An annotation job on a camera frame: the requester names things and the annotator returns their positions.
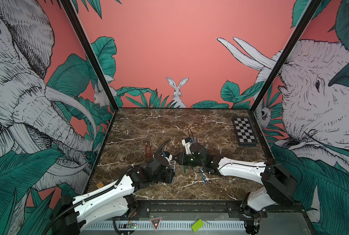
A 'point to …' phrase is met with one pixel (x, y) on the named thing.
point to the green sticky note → (197, 225)
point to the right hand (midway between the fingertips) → (172, 157)
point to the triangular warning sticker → (156, 223)
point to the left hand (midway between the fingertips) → (176, 173)
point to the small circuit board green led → (133, 225)
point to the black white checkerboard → (245, 135)
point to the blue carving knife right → (220, 152)
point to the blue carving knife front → (202, 175)
